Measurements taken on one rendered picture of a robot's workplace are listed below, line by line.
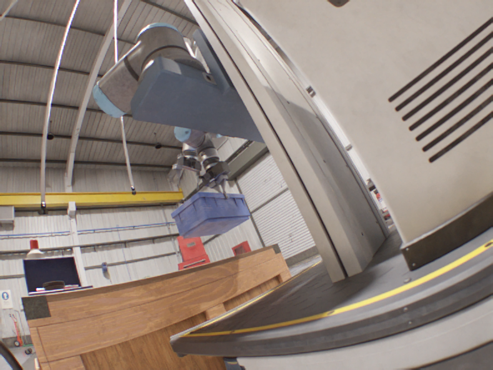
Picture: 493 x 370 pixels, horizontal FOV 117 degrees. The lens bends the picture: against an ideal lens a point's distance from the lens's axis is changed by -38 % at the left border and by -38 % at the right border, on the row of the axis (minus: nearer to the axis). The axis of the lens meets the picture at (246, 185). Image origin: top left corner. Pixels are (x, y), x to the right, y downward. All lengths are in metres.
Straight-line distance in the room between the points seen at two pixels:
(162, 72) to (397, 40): 0.42
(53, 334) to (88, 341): 0.07
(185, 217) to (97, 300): 0.55
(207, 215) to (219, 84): 0.49
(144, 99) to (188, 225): 0.56
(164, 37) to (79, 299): 0.67
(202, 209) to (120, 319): 0.52
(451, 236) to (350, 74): 0.21
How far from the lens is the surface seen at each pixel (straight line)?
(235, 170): 9.99
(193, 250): 3.55
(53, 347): 0.54
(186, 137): 0.99
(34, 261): 0.75
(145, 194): 12.43
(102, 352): 0.58
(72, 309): 0.55
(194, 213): 0.93
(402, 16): 0.33
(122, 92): 0.77
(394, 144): 0.27
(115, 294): 0.58
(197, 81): 0.57
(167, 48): 0.67
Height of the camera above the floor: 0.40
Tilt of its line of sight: 19 degrees up
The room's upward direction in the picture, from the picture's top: 24 degrees counter-clockwise
